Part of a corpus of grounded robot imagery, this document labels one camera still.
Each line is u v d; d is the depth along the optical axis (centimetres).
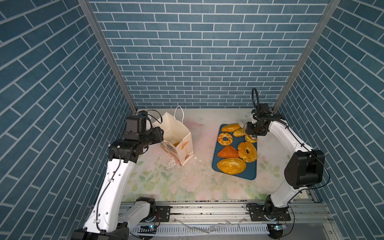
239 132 102
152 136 61
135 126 48
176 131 91
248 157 89
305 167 46
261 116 69
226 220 73
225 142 99
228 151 91
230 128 102
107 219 36
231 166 85
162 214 74
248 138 97
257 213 74
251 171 88
